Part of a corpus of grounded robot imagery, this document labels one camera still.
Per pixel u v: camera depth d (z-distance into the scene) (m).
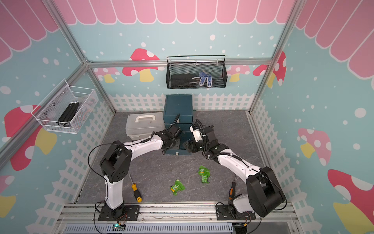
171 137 0.75
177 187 0.81
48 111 0.65
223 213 0.74
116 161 0.51
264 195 0.42
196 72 0.94
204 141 0.65
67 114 0.70
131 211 0.74
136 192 0.80
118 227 0.73
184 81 0.81
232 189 0.80
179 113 0.90
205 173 0.86
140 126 0.95
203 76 0.88
